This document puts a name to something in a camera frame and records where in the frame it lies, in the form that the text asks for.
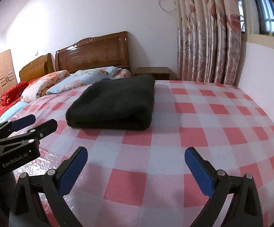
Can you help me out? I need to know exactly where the dark striped knit sweater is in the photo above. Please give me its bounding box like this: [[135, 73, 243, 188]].
[[66, 74, 155, 131]]

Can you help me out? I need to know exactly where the light blue folded quilt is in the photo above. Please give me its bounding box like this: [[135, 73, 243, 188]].
[[0, 101, 28, 124]]

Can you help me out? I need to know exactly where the red blanket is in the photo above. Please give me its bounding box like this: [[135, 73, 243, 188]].
[[0, 78, 38, 117]]

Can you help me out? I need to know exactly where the orange floral pillow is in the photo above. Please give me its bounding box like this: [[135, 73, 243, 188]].
[[20, 70, 70, 103]]

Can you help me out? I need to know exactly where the plain wooden headboard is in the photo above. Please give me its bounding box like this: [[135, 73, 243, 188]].
[[19, 53, 54, 82]]

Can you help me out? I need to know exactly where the light blue floral pillow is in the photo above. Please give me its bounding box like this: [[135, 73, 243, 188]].
[[46, 66, 121, 95]]

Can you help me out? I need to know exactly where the pink checkered bed sheet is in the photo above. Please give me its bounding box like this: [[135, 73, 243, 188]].
[[14, 81, 274, 226]]

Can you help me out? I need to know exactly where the carved wooden headboard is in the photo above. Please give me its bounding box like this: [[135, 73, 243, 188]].
[[55, 31, 130, 73]]

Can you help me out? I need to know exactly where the wooden nightstand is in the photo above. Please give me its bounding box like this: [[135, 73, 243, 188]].
[[134, 67, 170, 80]]

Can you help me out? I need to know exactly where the floral pink curtain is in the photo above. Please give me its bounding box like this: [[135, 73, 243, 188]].
[[174, 0, 241, 85]]

